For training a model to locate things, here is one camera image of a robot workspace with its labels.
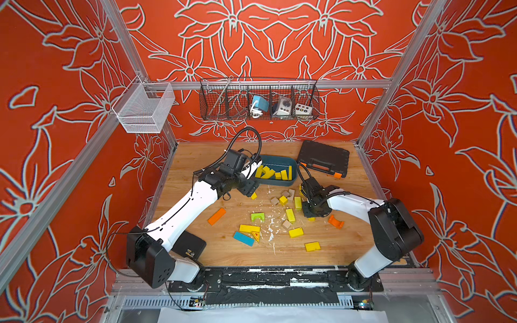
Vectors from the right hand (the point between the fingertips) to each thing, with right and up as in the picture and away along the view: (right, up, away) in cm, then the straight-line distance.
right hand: (305, 212), depth 91 cm
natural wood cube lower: (-10, -4, -6) cm, 12 cm away
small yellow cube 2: (-10, +5, +2) cm, 11 cm away
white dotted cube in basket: (0, +48, +3) cm, 48 cm away
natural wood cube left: (-14, +5, +2) cm, 15 cm away
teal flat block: (-28, -9, -8) cm, 30 cm away
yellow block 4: (+1, -12, -9) cm, 15 cm away
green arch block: (-23, -1, -3) cm, 23 cm away
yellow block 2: (-7, -1, -3) cm, 8 cm away
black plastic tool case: (+14, +25, +17) cm, 34 cm away
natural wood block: (-6, +8, +4) cm, 11 cm away
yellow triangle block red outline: (-22, -7, -9) cm, 25 cm away
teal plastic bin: (-11, +22, +16) cm, 29 cm away
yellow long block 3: (-16, +16, +13) cm, 26 cm away
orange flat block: (-41, -2, -1) cm, 41 cm away
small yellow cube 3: (-17, +19, +13) cm, 29 cm away
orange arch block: (+13, -4, -3) cm, 14 cm away
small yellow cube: (-24, +7, +6) cm, 25 cm away
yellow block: (-26, -6, -5) cm, 27 cm away
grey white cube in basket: (-10, +49, -1) cm, 50 cm away
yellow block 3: (-5, -7, -5) cm, 11 cm away
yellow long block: (+2, -2, -4) cm, 5 cm away
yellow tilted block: (-3, +5, -1) cm, 6 cm away
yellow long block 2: (-22, +18, +13) cm, 31 cm away
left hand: (-25, +17, -12) cm, 33 cm away
